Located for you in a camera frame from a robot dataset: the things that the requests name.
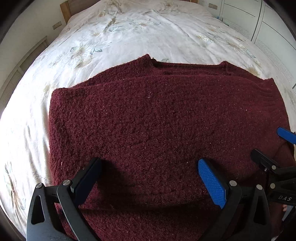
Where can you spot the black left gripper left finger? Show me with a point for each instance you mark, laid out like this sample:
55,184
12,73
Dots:
43,222

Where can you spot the wall socket plate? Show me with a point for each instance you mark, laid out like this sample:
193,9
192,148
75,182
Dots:
213,6

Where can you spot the white louvered wardrobe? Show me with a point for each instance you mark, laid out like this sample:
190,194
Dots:
261,24

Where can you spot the dark red knit sweater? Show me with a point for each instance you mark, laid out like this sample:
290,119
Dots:
150,122

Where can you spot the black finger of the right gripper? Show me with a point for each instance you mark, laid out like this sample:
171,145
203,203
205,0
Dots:
263,161

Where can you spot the wall switch plate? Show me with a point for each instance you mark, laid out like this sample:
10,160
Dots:
56,25

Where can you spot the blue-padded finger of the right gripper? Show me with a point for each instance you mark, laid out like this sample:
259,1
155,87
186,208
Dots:
286,135

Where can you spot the white floral duvet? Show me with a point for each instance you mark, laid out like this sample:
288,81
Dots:
36,59

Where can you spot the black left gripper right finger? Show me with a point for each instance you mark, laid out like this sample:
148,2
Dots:
244,209

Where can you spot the wooden headboard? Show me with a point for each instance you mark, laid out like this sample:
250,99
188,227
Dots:
72,7

